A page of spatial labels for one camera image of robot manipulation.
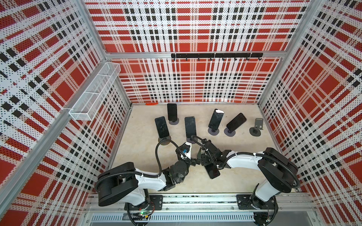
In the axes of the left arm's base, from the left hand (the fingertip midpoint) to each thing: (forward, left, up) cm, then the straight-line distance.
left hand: (193, 147), depth 79 cm
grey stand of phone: (+21, -16, -15) cm, 30 cm away
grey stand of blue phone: (+19, -26, -14) cm, 35 cm away
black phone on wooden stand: (+15, +20, -1) cm, 25 cm away
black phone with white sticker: (-9, -11, -13) cm, 19 cm away
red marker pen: (+54, +36, -18) cm, 68 cm away
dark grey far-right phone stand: (+21, -47, -8) cm, 52 cm away
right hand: (0, -7, -14) cm, 16 cm away
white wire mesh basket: (+29, +69, +7) cm, 75 cm away
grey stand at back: (+29, +14, -14) cm, 35 cm away
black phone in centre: (+18, +1, -4) cm, 19 cm away
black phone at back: (+31, +14, 0) cm, 34 cm away
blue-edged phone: (+20, -30, -3) cm, 36 cm away
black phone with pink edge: (+24, -17, -4) cm, 30 cm away
